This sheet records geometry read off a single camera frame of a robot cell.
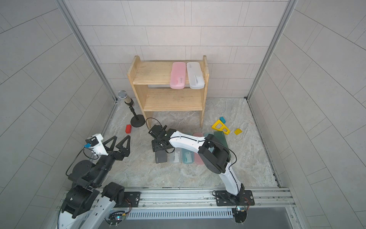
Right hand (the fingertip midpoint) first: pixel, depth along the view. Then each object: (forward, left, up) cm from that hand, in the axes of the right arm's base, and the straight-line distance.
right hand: (158, 147), depth 87 cm
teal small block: (+20, -44, -2) cm, 48 cm away
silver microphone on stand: (+22, +16, 0) cm, 27 cm away
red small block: (+16, +23, -1) cm, 28 cm away
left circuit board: (-34, +17, -1) cm, 38 cm away
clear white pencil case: (-6, -11, -2) cm, 13 cm away
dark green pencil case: (+8, -41, -5) cm, 42 cm away
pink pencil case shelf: (-9, -24, -1) cm, 26 cm away
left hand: (-7, +8, +26) cm, 28 cm away
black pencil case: (-7, -2, +1) cm, 7 cm away
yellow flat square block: (+9, -53, -3) cm, 54 cm away
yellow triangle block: (+14, -44, -3) cm, 46 cm away
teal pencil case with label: (-7, -18, -2) cm, 19 cm away
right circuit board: (-35, -42, -6) cm, 55 cm away
